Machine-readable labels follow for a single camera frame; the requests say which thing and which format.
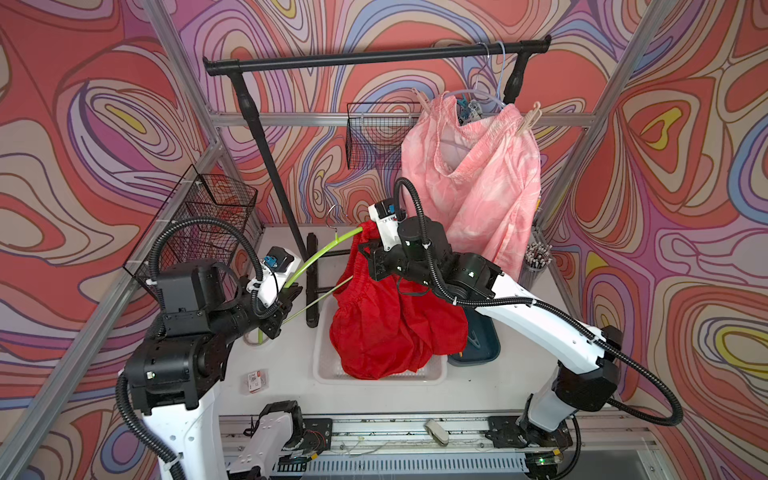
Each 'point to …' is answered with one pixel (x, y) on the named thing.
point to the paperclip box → (257, 381)
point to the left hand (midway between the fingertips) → (297, 285)
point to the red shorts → (378, 327)
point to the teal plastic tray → (483, 341)
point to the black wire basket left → (197, 197)
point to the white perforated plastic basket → (327, 371)
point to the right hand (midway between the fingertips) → (362, 255)
